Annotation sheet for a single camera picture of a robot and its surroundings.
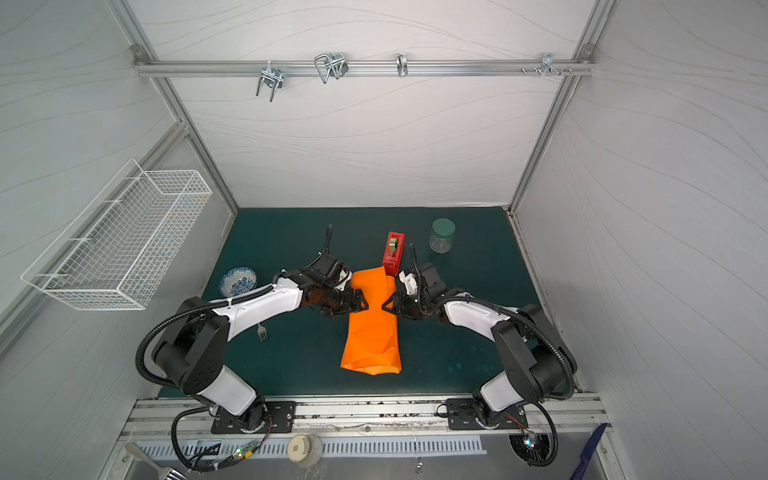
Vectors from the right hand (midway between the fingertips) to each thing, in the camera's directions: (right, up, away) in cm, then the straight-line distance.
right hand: (392, 303), depth 88 cm
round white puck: (-18, -24, -27) cm, 41 cm away
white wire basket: (-64, +17, -19) cm, 69 cm away
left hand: (-9, 0, -1) cm, 9 cm away
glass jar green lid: (+17, +20, +13) cm, 30 cm away
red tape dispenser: (0, +14, +13) cm, 19 cm away
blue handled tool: (+46, -31, -19) cm, 59 cm away
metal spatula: (-51, -33, -22) cm, 65 cm away
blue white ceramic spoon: (-52, +6, +9) cm, 53 cm away
